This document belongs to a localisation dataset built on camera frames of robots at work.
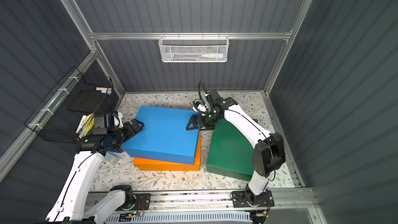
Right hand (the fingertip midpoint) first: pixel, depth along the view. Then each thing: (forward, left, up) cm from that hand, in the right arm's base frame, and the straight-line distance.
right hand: (195, 129), depth 77 cm
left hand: (-2, +29, +3) cm, 29 cm away
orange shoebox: (-14, +20, -11) cm, 27 cm away
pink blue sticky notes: (+21, +52, +7) cm, 56 cm away
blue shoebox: (-7, +13, +5) cm, 16 cm away
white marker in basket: (+44, -10, +14) cm, 47 cm away
